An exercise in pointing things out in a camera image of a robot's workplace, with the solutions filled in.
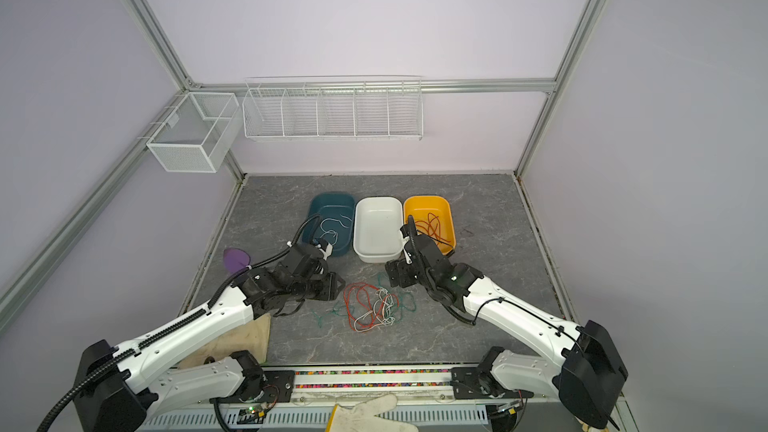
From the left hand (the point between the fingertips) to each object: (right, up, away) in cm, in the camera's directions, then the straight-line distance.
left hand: (336, 287), depth 78 cm
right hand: (+17, +6, +2) cm, 18 cm away
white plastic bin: (+9, +15, +27) cm, 32 cm away
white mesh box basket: (-55, +47, +28) cm, 78 cm away
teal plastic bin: (-7, +17, +27) cm, 33 cm away
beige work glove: (-24, -15, +3) cm, 28 cm away
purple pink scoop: (-37, +4, +19) cm, 42 cm away
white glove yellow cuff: (+8, -29, -8) cm, 31 cm away
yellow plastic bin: (+24, +21, +29) cm, 43 cm away
